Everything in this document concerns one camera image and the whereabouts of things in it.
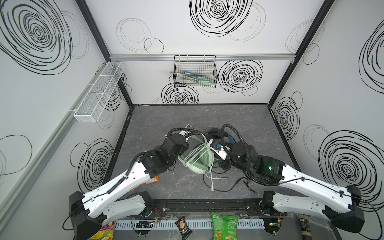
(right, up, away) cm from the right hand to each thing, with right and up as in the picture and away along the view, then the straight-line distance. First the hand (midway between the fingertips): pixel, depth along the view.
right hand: (211, 147), depth 66 cm
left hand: (-14, +5, +6) cm, 16 cm away
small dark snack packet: (-12, -38, 0) cm, 40 cm away
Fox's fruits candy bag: (-46, -37, -2) cm, 59 cm away
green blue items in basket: (-9, +36, +19) cm, 42 cm away
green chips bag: (+6, -35, -1) cm, 36 cm away
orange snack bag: (-30, -21, +16) cm, 40 cm away
